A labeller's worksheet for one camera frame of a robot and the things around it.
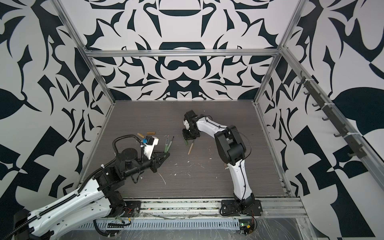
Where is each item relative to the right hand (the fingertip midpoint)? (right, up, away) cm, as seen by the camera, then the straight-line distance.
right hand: (186, 136), depth 98 cm
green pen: (-10, -5, -2) cm, 12 cm away
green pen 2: (-8, 0, -31) cm, 31 cm away
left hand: (-7, -3, -29) cm, 30 cm away
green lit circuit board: (+29, -38, -27) cm, 55 cm away
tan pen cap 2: (-31, +1, +4) cm, 31 cm away
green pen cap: (0, -3, -1) cm, 3 cm away
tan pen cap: (-24, +2, +4) cm, 25 cm away
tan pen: (+3, -7, -4) cm, 8 cm away
